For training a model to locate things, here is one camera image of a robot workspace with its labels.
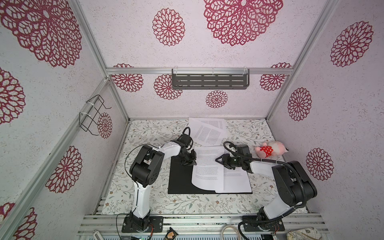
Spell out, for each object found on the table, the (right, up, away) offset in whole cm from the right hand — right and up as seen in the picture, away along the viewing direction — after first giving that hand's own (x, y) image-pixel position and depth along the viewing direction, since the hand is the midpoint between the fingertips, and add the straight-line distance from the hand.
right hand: (217, 159), depth 92 cm
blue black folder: (-23, -11, -4) cm, 26 cm away
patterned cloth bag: (+38, -30, -23) cm, 54 cm away
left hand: (-13, -4, +3) cm, 14 cm away
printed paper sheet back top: (+5, +24, +28) cm, 38 cm away
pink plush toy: (+34, +6, +3) cm, 35 cm away
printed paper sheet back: (-7, +15, +20) cm, 25 cm away
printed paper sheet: (+10, -12, -4) cm, 16 cm away
